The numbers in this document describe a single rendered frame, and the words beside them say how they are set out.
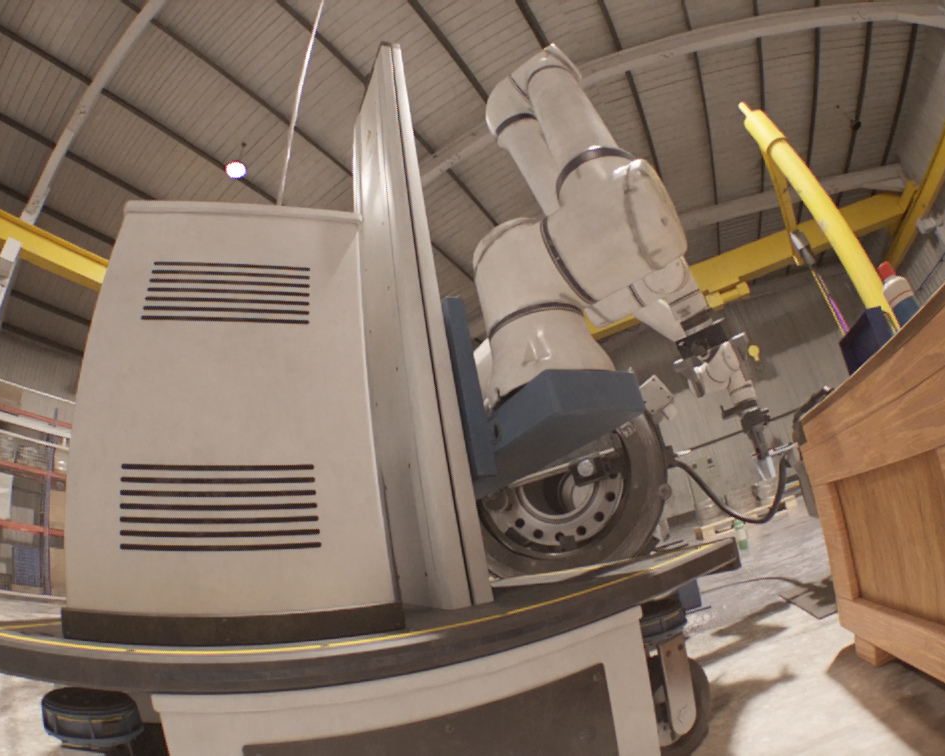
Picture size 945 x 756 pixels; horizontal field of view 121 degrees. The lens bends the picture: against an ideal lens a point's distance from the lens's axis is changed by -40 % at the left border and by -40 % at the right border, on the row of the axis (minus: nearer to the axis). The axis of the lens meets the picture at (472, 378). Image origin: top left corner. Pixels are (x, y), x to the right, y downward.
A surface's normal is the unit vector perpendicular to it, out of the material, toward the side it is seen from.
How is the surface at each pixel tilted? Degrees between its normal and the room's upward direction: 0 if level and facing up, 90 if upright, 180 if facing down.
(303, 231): 90
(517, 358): 71
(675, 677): 90
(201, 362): 90
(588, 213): 89
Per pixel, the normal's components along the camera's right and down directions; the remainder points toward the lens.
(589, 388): 0.40, -0.43
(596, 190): -0.67, -0.35
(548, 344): -0.17, -0.69
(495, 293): -0.76, -0.12
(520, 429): -0.90, -0.02
